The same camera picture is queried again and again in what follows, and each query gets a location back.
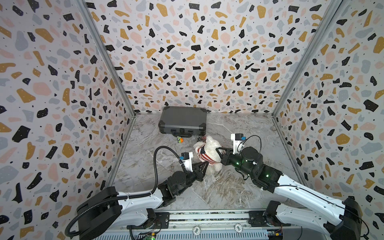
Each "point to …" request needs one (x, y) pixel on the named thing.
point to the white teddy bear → (216, 168)
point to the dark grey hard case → (183, 121)
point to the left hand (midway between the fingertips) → (210, 161)
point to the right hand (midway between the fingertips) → (215, 147)
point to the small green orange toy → (179, 139)
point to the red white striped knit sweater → (208, 152)
